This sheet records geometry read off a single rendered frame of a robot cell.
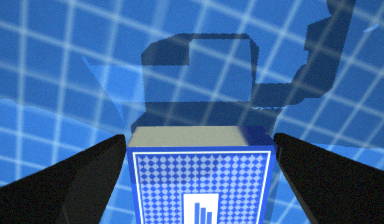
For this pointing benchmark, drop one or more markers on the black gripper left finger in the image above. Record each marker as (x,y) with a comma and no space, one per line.
(73,191)

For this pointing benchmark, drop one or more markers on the blue boxed card deck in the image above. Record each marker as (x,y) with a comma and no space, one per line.
(200,174)

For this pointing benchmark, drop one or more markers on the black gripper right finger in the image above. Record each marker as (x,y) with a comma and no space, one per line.
(331,188)

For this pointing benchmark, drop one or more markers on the blue work mat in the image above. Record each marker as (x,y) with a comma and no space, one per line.
(74,73)

